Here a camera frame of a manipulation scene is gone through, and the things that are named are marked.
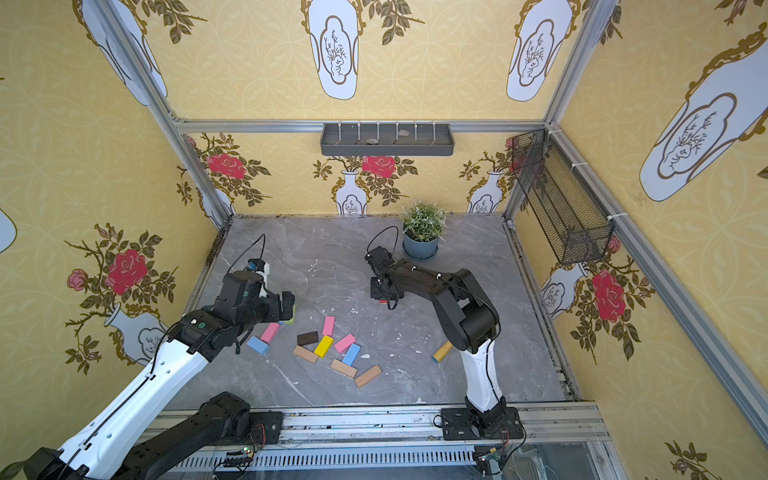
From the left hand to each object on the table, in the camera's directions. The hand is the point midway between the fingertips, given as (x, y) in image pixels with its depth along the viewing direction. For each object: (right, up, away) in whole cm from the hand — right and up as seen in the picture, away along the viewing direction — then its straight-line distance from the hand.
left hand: (282, 297), depth 78 cm
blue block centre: (+17, -18, +8) cm, 26 cm away
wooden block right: (+22, -22, +4) cm, 32 cm away
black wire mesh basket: (+79, +21, +6) cm, 82 cm away
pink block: (+10, -11, +13) cm, 19 cm away
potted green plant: (+39, +20, +20) cm, 48 cm away
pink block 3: (+15, -15, +10) cm, 24 cm away
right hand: (+25, -3, +21) cm, 33 cm away
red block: (+26, -5, +19) cm, 33 cm away
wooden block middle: (+15, -21, +6) cm, 27 cm away
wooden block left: (+4, -18, +8) cm, 20 cm away
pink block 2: (-7, -12, +10) cm, 17 cm away
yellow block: (+9, -16, +8) cm, 20 cm away
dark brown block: (+3, -14, +12) cm, 19 cm away
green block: (+6, -4, -8) cm, 11 cm away
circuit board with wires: (-8, -38, -5) cm, 39 cm away
